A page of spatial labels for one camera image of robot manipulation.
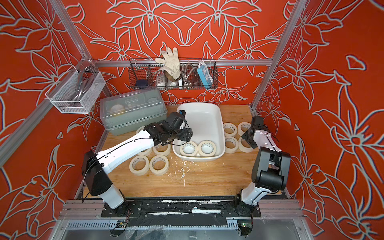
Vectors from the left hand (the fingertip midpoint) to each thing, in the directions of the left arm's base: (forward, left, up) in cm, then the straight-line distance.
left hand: (188, 130), depth 79 cm
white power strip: (+32, +20, +9) cm, 39 cm away
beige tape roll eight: (-5, +16, -18) cm, 25 cm away
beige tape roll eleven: (+18, -29, -20) cm, 39 cm away
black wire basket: (+41, +32, +9) cm, 52 cm away
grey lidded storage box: (+14, +40, -3) cm, 43 cm away
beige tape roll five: (+5, -28, -20) cm, 35 cm away
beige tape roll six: (+1, -12, -21) cm, 24 cm away
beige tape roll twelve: (0, 0, -21) cm, 21 cm away
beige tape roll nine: (-12, +17, -21) cm, 30 cm away
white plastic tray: (+24, -11, -18) cm, 32 cm away
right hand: (+7, -36, -14) cm, 39 cm away
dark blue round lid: (+36, +35, +3) cm, 50 cm away
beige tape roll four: (+1, -35, -18) cm, 39 cm away
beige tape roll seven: (+11, +35, -17) cm, 40 cm away
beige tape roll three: (-13, +29, -20) cm, 37 cm away
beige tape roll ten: (+15, -34, -18) cm, 41 cm away
